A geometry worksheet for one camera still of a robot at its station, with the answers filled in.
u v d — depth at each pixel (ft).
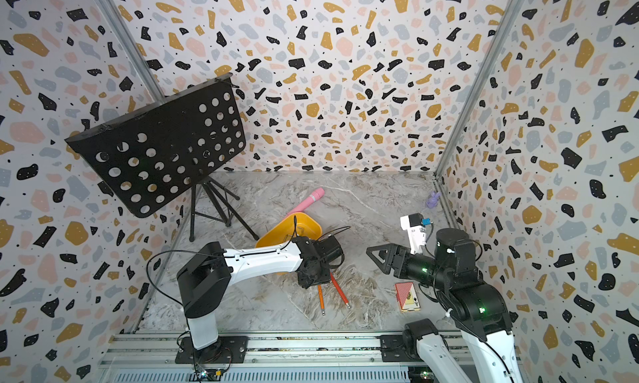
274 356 2.40
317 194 3.60
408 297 2.73
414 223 1.79
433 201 3.49
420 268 1.63
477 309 1.28
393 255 1.70
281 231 3.22
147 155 1.96
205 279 1.53
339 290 2.81
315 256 2.06
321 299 2.74
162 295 1.59
